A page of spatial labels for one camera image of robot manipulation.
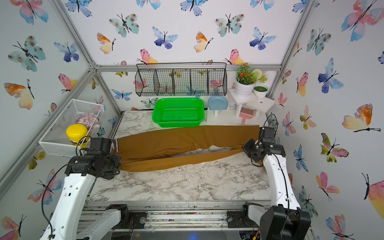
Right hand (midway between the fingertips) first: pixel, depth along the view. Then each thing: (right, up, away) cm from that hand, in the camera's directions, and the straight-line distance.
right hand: (247, 146), depth 79 cm
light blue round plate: (-12, +27, +27) cm, 40 cm away
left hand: (-63, -6, -6) cm, 64 cm away
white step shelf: (+17, +25, +25) cm, 39 cm away
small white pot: (+16, +34, +22) cm, 44 cm away
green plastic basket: (-42, +23, +43) cm, 64 cm away
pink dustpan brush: (+11, +20, +38) cm, 45 cm away
